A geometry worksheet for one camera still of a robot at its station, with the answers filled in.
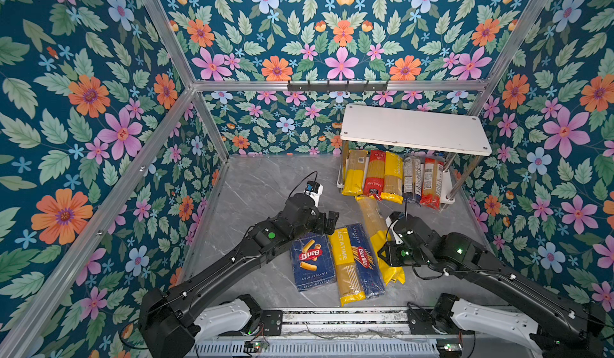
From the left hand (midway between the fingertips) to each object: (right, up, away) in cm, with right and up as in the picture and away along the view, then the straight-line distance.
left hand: (330, 211), depth 74 cm
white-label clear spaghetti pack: (+35, +10, +25) cm, 44 cm away
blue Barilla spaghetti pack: (+14, -22, +6) cm, 27 cm away
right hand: (+15, -11, -3) cm, 19 cm away
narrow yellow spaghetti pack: (+27, +10, +25) cm, 39 cm away
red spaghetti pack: (+20, +11, +27) cm, 36 cm away
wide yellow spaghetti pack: (+11, +10, +25) cm, 29 cm away
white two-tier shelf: (+59, +28, +30) cm, 72 cm away
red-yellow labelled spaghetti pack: (+43, +9, +23) cm, 49 cm away
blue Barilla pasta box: (-6, -18, +7) cm, 20 cm away
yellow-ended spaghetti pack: (+14, -5, -3) cm, 15 cm away
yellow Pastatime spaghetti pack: (+6, -26, +4) cm, 28 cm away
